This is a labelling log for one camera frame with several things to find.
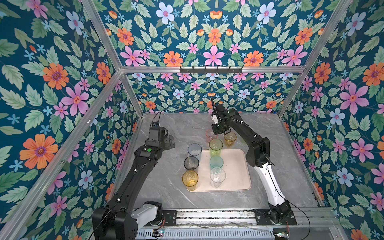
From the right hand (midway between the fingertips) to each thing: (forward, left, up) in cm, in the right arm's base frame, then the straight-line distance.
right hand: (216, 130), depth 99 cm
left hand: (-15, +29, +14) cm, 36 cm away
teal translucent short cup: (-20, +1, -6) cm, 21 cm away
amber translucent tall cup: (-31, +17, -6) cm, 36 cm away
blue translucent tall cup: (-15, +14, -1) cm, 21 cm away
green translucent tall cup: (-11, +1, -2) cm, 12 cm away
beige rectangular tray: (-23, -12, -8) cm, 27 cm away
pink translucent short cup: (-6, +4, +3) cm, 8 cm away
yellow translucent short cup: (-2, -10, -7) cm, 12 cm away
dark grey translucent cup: (-23, +16, -2) cm, 28 cm away
